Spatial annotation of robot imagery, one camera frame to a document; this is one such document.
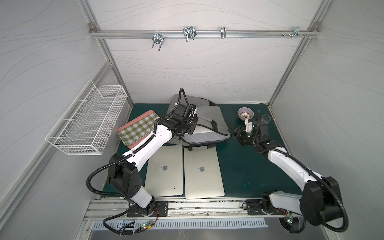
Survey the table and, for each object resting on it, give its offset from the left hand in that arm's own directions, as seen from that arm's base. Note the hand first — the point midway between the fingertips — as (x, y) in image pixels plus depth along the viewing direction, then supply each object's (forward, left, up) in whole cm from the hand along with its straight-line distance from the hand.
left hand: (191, 124), depth 82 cm
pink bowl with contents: (+25, -39, -17) cm, 50 cm away
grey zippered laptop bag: (+26, -9, -16) cm, 32 cm away
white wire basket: (-11, +49, +10) cm, 51 cm away
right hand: (-2, -22, -4) cm, 22 cm away
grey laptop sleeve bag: (+1, -12, -5) cm, 13 cm away
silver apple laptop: (-21, +16, -22) cm, 35 cm away
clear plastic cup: (+20, -53, -17) cm, 59 cm away
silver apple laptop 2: (-19, -7, -21) cm, 29 cm away
